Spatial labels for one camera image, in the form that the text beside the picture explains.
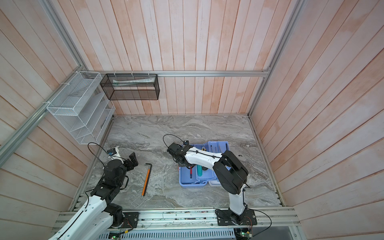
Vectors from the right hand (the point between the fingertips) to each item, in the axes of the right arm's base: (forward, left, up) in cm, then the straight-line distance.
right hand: (187, 161), depth 92 cm
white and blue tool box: (-12, -12, +5) cm, 18 cm away
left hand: (-4, +33, +11) cm, 35 cm away
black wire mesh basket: (+46, +41, +23) cm, 66 cm away
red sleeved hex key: (-6, -2, -3) cm, 7 cm away
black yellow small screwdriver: (+4, -15, +8) cm, 17 cm away
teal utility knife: (-8, -7, +5) cm, 12 cm away
